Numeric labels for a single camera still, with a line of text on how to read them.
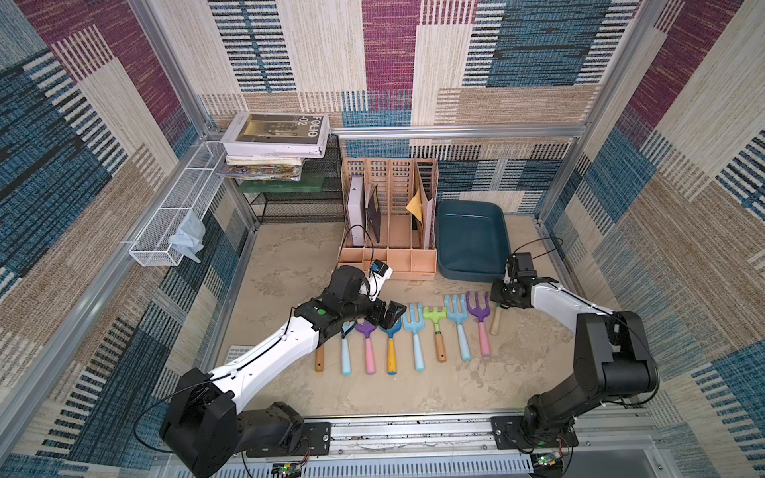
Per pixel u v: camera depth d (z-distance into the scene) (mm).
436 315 942
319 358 849
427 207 856
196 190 843
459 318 939
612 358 456
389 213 1177
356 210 969
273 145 798
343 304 608
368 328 720
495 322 910
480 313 943
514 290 702
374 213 1108
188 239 660
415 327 919
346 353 862
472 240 1374
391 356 851
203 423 397
